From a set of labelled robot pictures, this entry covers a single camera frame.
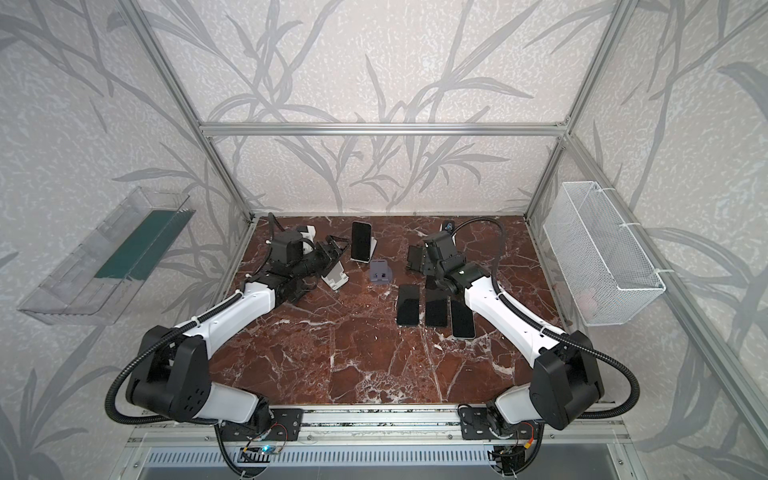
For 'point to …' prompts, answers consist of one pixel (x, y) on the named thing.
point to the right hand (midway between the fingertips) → (439, 245)
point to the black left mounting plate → (285, 425)
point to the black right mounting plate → (475, 423)
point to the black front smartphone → (462, 320)
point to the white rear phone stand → (372, 245)
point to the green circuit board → (264, 449)
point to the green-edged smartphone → (415, 255)
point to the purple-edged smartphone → (361, 241)
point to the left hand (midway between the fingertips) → (351, 240)
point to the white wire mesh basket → (608, 278)
